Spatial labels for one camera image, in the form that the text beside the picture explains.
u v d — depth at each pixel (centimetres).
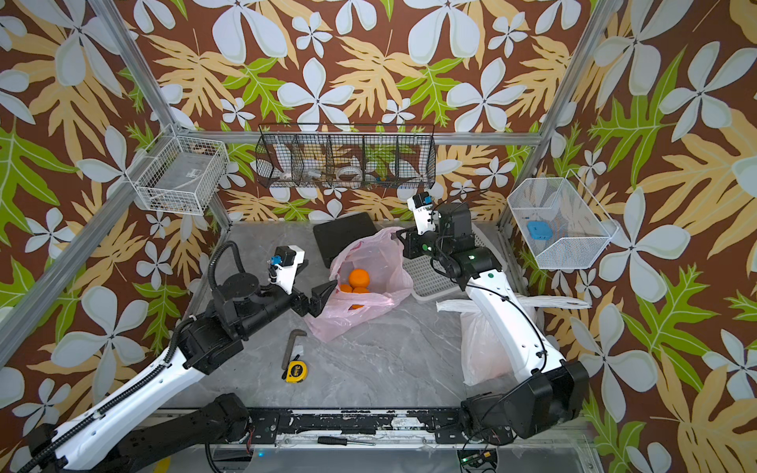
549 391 38
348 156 97
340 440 72
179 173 86
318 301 57
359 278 97
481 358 78
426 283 101
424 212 64
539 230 82
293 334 91
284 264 53
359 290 98
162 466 53
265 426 75
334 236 115
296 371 82
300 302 56
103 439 40
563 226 84
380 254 95
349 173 99
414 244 64
